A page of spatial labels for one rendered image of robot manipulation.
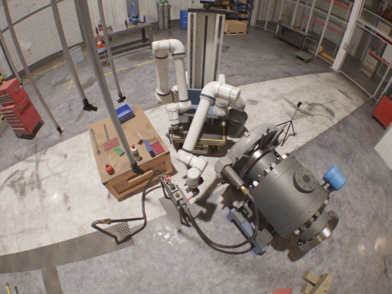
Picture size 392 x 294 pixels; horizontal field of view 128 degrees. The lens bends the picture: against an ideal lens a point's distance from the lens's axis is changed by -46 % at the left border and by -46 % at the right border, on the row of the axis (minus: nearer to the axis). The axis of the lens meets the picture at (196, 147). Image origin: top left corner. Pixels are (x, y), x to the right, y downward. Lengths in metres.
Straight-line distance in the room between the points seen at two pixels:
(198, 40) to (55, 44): 8.09
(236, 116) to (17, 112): 3.98
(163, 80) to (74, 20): 7.66
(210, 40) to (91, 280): 2.84
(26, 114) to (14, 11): 6.60
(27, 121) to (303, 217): 4.41
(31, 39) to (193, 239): 9.52
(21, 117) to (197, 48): 3.39
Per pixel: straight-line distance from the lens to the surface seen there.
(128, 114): 2.31
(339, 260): 2.77
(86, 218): 2.38
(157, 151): 1.89
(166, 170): 2.17
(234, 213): 1.83
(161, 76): 1.66
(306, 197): 1.44
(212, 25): 1.80
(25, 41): 9.71
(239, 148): 1.42
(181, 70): 1.55
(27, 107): 4.05
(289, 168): 1.48
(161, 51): 1.52
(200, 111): 1.28
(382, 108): 6.38
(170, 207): 2.07
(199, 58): 1.91
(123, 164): 1.91
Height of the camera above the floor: 1.96
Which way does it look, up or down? 51 degrees down
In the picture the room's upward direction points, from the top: 3 degrees clockwise
